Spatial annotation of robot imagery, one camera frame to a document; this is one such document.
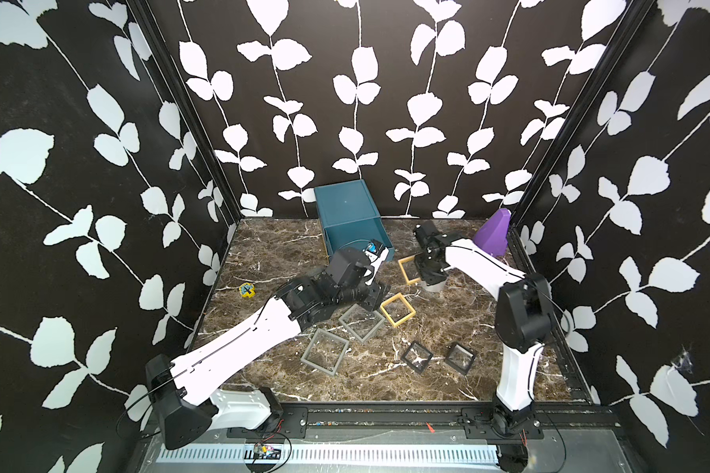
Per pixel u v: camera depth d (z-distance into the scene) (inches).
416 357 33.8
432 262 29.8
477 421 28.8
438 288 39.5
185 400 15.2
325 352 33.9
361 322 36.5
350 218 35.7
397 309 37.6
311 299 18.6
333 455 27.6
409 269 37.4
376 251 23.7
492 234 39.9
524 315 20.2
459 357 33.8
